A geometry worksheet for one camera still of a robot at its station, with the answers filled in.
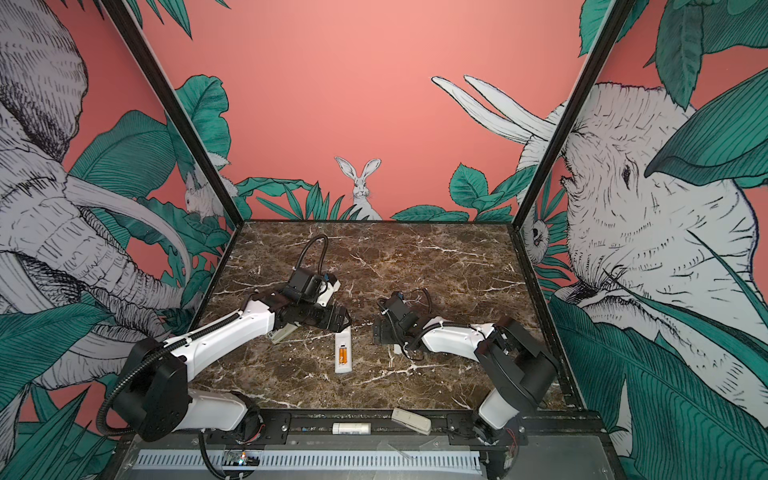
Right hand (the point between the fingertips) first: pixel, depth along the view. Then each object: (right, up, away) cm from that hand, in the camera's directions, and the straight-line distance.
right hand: (379, 330), depth 88 cm
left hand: (-11, +6, -5) cm, 13 cm away
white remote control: (-11, -3, 0) cm, 11 cm away
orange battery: (-10, -6, -3) cm, 13 cm away
